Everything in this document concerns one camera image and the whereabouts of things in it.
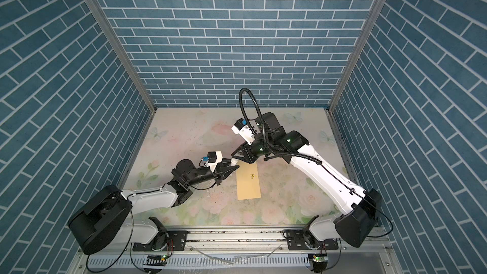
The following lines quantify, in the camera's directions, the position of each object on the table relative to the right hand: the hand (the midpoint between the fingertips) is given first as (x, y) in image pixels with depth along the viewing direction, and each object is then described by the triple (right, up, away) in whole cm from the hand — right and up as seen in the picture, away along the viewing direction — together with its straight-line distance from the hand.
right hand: (232, 152), depth 69 cm
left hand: (+1, -6, +4) cm, 7 cm away
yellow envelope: (+5, -17, +22) cm, 28 cm away
